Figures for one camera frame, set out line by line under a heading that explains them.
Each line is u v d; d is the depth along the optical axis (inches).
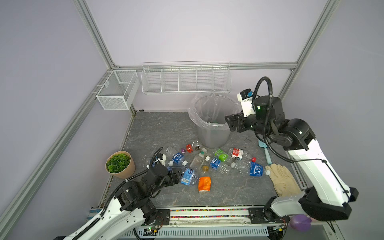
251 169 34.0
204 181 31.8
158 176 19.8
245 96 19.4
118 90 39.5
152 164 20.4
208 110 38.8
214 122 30.4
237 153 35.9
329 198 14.7
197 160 36.9
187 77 38.9
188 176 32.5
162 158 25.7
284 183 33.1
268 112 15.5
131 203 18.1
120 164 31.8
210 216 29.7
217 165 34.0
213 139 36.8
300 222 27.9
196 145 36.9
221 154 35.9
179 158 34.9
